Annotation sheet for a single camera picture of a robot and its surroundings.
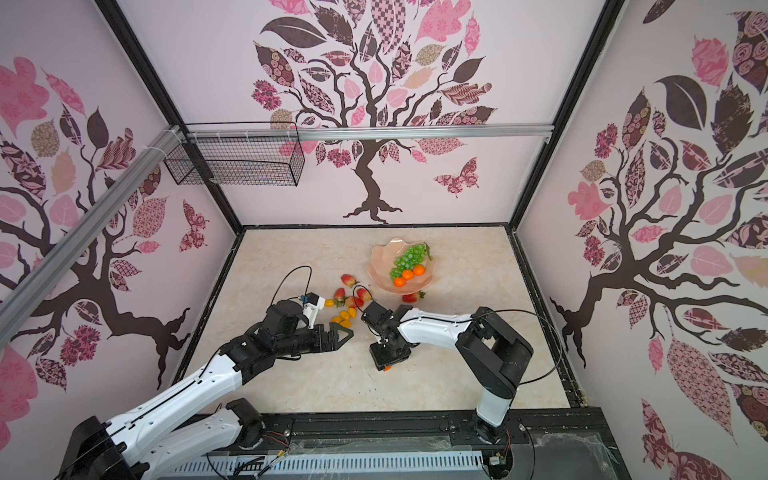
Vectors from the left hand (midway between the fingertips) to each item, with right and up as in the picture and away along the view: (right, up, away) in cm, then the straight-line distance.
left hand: (342, 343), depth 76 cm
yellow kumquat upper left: (-2, +4, +18) cm, 19 cm away
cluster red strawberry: (+3, +10, +24) cm, 26 cm away
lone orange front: (+12, -7, +1) cm, 14 cm away
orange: (+19, +16, +26) cm, 36 cm away
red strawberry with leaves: (-4, +9, +20) cm, 23 cm away
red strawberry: (-2, +14, +26) cm, 30 cm away
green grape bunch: (+21, +23, +24) cm, 39 cm away
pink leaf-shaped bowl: (+9, +20, +30) cm, 37 cm away
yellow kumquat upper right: (0, +4, +18) cm, 19 cm away
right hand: (+10, -8, +9) cm, 16 cm away
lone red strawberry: (+20, +9, +20) cm, 30 cm away
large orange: (+23, +18, +27) cm, 39 cm away
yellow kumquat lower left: (-5, +2, +17) cm, 17 cm away
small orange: (+16, +14, +24) cm, 32 cm away
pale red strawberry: (-1, +8, +20) cm, 22 cm away
